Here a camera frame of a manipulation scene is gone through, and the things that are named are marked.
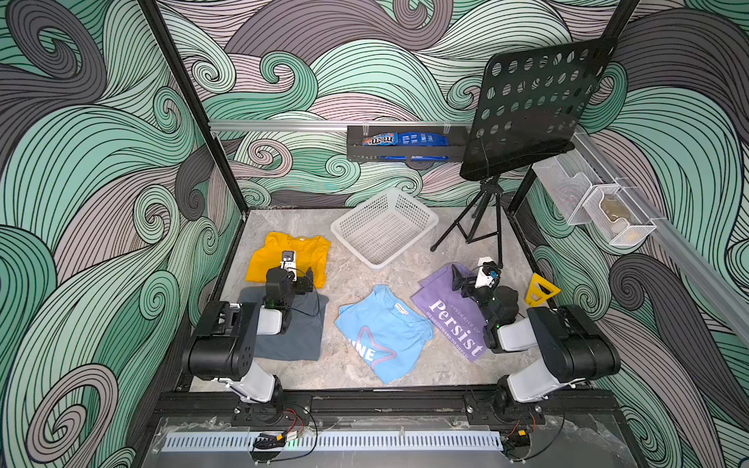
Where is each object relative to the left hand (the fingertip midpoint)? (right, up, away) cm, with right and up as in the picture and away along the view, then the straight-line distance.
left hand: (297, 264), depth 94 cm
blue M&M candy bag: (+36, +41, -2) cm, 55 cm away
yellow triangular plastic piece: (+82, -9, +3) cm, 83 cm away
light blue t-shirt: (+30, -20, -9) cm, 37 cm away
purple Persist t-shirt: (+51, -16, -4) cm, 53 cm away
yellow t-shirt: (+3, +3, +10) cm, 11 cm away
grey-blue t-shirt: (+3, -22, -8) cm, 24 cm away
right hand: (+57, +1, -5) cm, 57 cm away
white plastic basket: (+30, +13, +20) cm, 38 cm away
